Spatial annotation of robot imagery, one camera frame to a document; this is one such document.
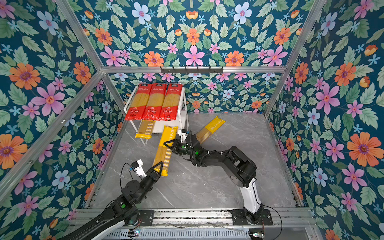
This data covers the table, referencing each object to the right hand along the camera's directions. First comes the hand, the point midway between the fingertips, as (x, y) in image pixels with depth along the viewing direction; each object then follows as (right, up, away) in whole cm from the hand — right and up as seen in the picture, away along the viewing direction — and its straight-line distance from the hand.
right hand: (164, 143), depth 81 cm
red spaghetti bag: (-12, +19, -6) cm, 23 cm away
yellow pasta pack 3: (-13, +8, +7) cm, 16 cm away
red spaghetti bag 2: (-3, +19, -6) cm, 20 cm away
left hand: (+3, -9, -8) cm, 12 cm away
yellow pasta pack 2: (0, -5, -2) cm, 5 cm away
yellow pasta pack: (+30, +10, +29) cm, 43 cm away
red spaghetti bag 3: (+5, +20, -6) cm, 21 cm away
